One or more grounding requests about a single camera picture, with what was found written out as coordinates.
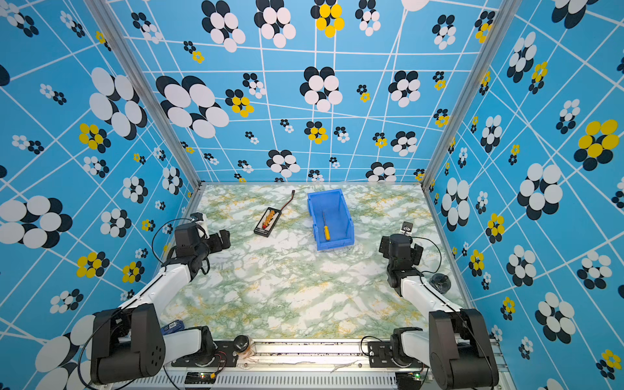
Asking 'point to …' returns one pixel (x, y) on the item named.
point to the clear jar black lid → (440, 283)
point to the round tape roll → (241, 343)
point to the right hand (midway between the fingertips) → (406, 240)
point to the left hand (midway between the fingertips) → (219, 232)
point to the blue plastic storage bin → (336, 216)
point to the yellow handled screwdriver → (327, 229)
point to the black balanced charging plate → (267, 222)
